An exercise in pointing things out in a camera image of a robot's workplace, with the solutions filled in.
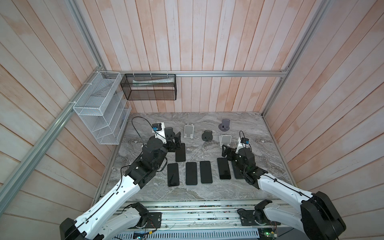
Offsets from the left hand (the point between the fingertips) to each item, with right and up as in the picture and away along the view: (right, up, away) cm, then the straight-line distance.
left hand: (172, 136), depth 71 cm
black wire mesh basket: (-16, +30, +20) cm, 39 cm away
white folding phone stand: (+8, +2, +36) cm, 37 cm away
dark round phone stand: (-6, 0, +32) cm, 33 cm away
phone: (+30, -21, +20) cm, 41 cm away
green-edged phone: (+18, -23, +20) cm, 35 cm away
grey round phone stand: (+34, +5, +37) cm, 51 cm away
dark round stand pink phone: (+22, -2, +36) cm, 42 cm away
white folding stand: (+35, -4, +36) cm, 50 cm away
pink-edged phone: (-2, -24, +18) cm, 30 cm away
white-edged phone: (+2, -14, +29) cm, 32 cm away
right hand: (+31, -7, +15) cm, 35 cm away
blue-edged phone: (+9, -24, +18) cm, 31 cm away
